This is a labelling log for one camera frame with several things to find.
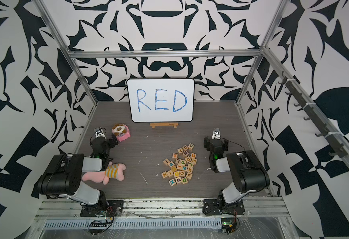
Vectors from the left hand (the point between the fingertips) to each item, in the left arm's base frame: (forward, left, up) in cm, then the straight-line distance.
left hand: (103, 134), depth 93 cm
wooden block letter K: (-28, -41, -5) cm, 51 cm away
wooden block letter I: (-24, -41, -5) cm, 47 cm away
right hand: (-3, -70, -1) cm, 70 cm away
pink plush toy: (-23, -11, -1) cm, 26 cm away
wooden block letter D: (-28, -48, -5) cm, 56 cm away
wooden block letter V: (-7, -54, -5) cm, 55 cm away
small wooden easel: (+10, -30, -5) cm, 32 cm away
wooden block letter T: (-11, -47, -5) cm, 49 cm away
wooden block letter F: (-25, -51, -5) cm, 57 cm away
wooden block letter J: (-17, -38, -5) cm, 42 cm away
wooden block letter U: (-14, -54, -5) cm, 56 cm away
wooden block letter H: (-24, -38, -5) cm, 45 cm away
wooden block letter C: (-8, -50, -6) cm, 51 cm away
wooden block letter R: (-12, -50, -5) cm, 52 cm away
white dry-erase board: (+17, -36, +12) cm, 42 cm away
